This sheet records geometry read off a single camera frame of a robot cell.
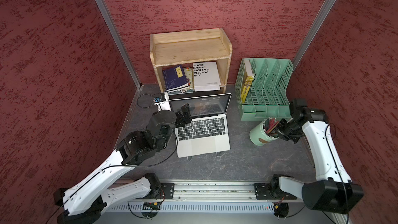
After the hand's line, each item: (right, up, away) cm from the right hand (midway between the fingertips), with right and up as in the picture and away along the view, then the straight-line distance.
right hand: (276, 137), depth 74 cm
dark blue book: (-54, +32, +19) cm, 65 cm away
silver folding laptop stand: (-43, -14, +10) cm, 46 cm away
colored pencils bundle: (-2, +5, +4) cm, 7 cm away
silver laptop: (-33, 0, +12) cm, 35 cm away
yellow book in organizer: (-8, +32, +16) cm, 37 cm away
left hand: (-46, +14, -11) cm, 50 cm away
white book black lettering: (-34, +32, +18) cm, 50 cm away
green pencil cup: (-7, -1, +4) cm, 8 cm away
